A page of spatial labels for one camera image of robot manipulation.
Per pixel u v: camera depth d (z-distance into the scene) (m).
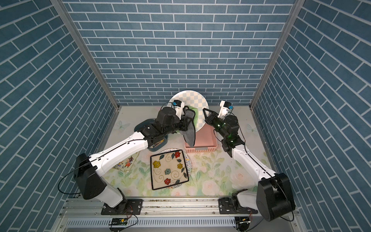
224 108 0.69
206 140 1.00
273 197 0.41
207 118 0.69
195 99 0.79
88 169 0.41
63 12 0.72
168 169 0.85
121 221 0.72
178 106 0.65
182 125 0.66
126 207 0.69
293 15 0.74
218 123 0.67
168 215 0.72
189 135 0.72
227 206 0.74
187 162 0.89
